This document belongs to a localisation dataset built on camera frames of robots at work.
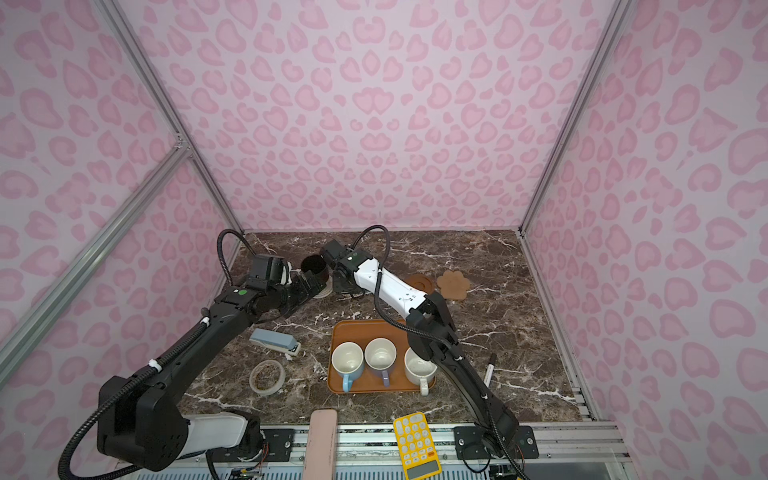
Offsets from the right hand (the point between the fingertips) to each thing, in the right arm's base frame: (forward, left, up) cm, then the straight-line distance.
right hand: (347, 283), depth 95 cm
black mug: (+3, +9, +6) cm, 11 cm away
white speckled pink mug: (-27, -22, 0) cm, 35 cm away
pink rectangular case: (-45, +1, -5) cm, 45 cm away
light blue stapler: (-18, +18, -4) cm, 26 cm away
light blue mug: (-22, -2, -6) cm, 23 cm away
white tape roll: (-27, +20, -7) cm, 35 cm away
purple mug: (-21, -12, -6) cm, 24 cm away
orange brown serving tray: (-14, -6, -5) cm, 16 cm away
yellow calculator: (-43, -21, -6) cm, 48 cm away
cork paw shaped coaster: (+6, -35, -9) cm, 36 cm away
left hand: (-8, +6, +10) cm, 14 cm away
